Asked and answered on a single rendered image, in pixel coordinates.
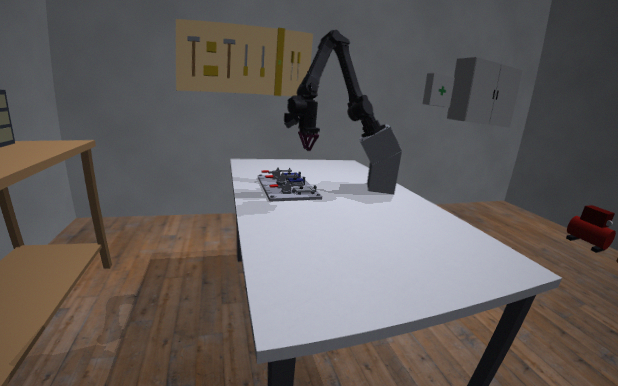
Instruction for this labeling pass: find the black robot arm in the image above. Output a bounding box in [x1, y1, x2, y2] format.
[284, 29, 386, 137]

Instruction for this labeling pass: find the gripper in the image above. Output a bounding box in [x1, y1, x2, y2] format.
[298, 114, 320, 151]

